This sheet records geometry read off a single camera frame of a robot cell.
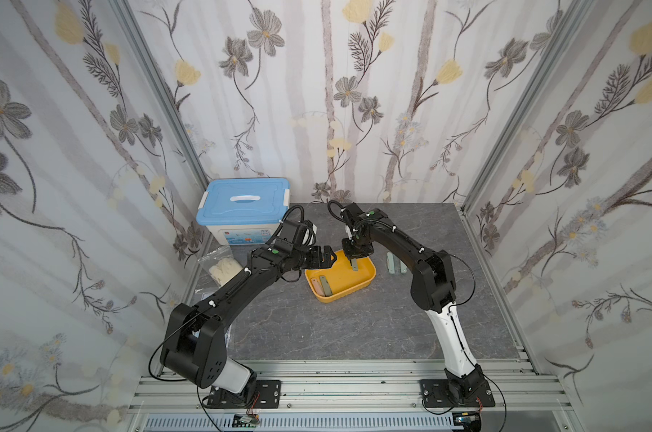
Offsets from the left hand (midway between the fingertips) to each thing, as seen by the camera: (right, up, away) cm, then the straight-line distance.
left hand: (328, 256), depth 83 cm
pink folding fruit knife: (-4, -12, +12) cm, 18 cm away
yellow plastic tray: (+6, -10, +15) cm, 19 cm away
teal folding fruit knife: (+19, -1, -17) cm, 26 cm away
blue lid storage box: (-31, +15, +13) cm, 37 cm away
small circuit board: (-22, -43, -13) cm, 50 cm away
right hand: (+10, +2, +13) cm, 16 cm away
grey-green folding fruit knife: (-1, -13, +12) cm, 18 cm away
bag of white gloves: (-43, -6, +15) cm, 46 cm away
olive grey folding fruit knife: (+10, -6, +20) cm, 24 cm away
